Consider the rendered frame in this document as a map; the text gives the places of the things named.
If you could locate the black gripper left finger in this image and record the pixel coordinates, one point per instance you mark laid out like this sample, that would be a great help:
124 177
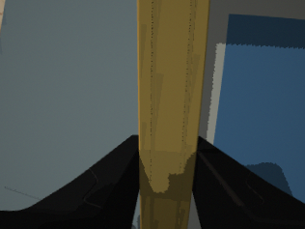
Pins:
103 197

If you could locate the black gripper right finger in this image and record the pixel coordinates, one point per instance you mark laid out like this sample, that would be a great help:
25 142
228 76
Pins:
230 196

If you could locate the wooden picture frame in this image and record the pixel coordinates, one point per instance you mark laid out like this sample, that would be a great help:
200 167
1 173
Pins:
230 71

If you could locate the dark grey wall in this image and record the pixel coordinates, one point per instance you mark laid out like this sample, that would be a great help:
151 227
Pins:
68 91

